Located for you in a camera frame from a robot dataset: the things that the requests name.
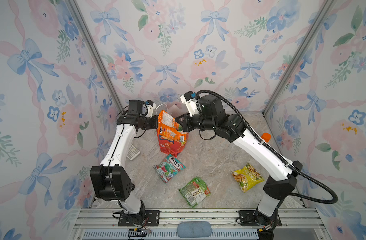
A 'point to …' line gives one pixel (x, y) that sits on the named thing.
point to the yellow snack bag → (246, 177)
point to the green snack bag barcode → (195, 191)
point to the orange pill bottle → (266, 136)
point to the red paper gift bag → (170, 146)
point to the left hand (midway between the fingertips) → (161, 121)
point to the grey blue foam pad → (194, 229)
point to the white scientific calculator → (133, 152)
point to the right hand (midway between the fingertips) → (175, 118)
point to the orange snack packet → (169, 128)
